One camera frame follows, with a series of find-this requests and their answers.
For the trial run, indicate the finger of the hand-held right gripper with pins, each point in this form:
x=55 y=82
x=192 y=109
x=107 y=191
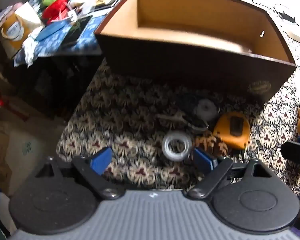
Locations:
x=293 y=151

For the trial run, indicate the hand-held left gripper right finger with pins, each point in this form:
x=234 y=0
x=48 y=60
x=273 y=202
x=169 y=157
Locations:
x=202 y=160

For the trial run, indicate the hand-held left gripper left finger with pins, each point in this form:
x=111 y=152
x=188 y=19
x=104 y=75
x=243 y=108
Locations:
x=101 y=160

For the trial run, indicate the brown pine cone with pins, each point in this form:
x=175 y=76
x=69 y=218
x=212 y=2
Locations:
x=210 y=142

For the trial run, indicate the orange tape measure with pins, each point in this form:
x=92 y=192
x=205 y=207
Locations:
x=222 y=132

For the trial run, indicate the clear tape roll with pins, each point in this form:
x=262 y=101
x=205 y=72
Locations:
x=165 y=146

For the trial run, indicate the white round spool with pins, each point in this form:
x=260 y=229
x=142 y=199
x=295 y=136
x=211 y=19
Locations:
x=206 y=110

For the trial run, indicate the brown cardboard box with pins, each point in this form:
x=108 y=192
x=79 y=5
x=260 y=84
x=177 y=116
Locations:
x=190 y=62

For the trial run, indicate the blue checkered cloth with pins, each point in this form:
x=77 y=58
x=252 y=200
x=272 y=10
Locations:
x=52 y=42

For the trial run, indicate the black smartphone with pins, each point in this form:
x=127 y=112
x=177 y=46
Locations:
x=76 y=32

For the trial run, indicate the crumpled white tissue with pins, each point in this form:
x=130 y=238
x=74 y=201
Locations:
x=30 y=47

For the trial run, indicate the black power adapter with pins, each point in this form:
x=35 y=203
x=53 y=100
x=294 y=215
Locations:
x=287 y=17

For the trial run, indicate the blue face mask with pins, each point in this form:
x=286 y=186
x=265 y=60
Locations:
x=52 y=28

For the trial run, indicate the gold paper bag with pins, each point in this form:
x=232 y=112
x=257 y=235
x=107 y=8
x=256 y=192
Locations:
x=13 y=32

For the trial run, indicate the pink cloth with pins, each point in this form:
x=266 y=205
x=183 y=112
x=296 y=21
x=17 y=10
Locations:
x=17 y=5

